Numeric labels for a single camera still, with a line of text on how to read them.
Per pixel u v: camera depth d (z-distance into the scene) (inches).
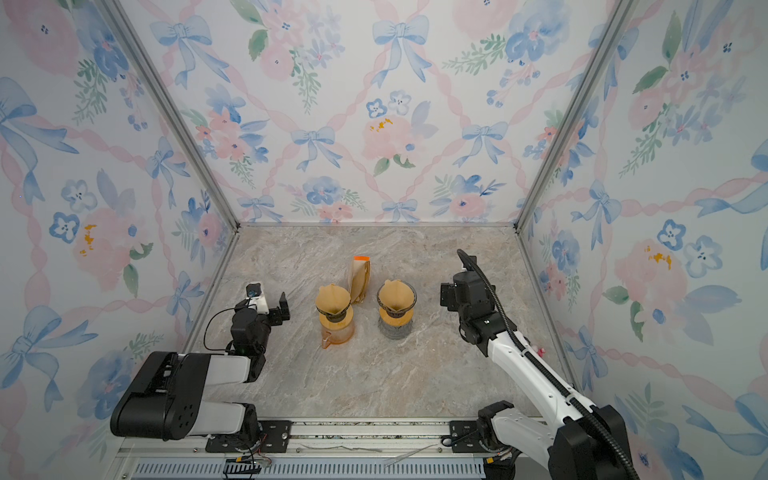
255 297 30.0
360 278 38.7
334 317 33.5
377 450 28.8
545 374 18.2
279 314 32.1
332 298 33.6
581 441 15.3
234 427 24.3
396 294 33.0
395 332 34.4
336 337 35.4
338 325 32.9
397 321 32.6
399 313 33.6
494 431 24.7
